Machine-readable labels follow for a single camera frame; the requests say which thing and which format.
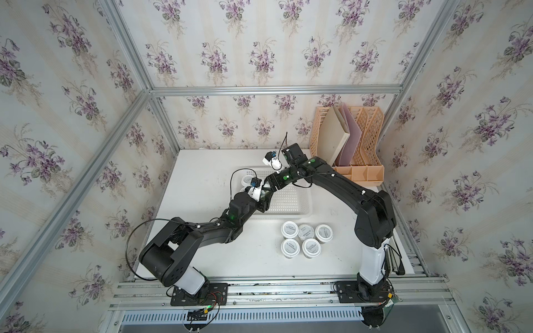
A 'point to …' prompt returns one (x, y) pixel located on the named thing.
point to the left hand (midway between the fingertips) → (269, 190)
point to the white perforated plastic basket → (293, 202)
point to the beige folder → (333, 136)
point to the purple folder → (354, 134)
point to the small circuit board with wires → (200, 314)
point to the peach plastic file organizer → (366, 168)
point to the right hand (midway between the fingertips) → (268, 184)
